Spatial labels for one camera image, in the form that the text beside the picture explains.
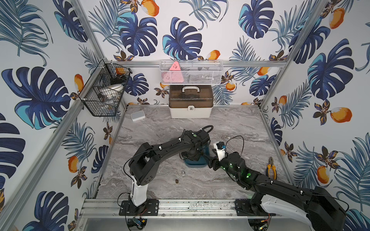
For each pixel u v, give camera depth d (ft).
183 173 2.78
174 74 2.96
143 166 1.56
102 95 2.80
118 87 2.69
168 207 2.50
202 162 2.49
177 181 2.72
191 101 3.38
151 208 2.41
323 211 1.35
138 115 3.72
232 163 2.00
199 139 2.05
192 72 3.30
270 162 2.94
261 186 1.81
